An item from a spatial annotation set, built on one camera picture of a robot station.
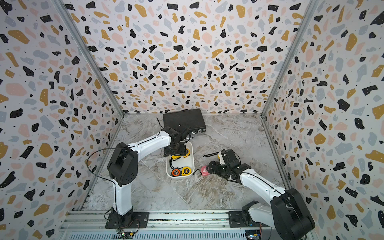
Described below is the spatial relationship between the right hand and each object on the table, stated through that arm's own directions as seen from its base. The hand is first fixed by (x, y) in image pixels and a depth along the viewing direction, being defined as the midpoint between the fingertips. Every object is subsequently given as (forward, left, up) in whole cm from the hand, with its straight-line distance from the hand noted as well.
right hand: (211, 169), depth 85 cm
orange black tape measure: (-1, +20, -3) cm, 21 cm away
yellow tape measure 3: (+11, +14, -3) cm, 19 cm away
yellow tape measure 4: (0, +15, -3) cm, 15 cm away
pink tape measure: (+1, +4, -4) cm, 6 cm away
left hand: (+10, +19, +1) cm, 21 cm away
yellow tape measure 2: (+9, +23, -3) cm, 25 cm away
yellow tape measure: (+14, -2, -7) cm, 16 cm away
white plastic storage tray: (+6, +18, -4) cm, 20 cm away
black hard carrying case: (+41, +14, -2) cm, 43 cm away
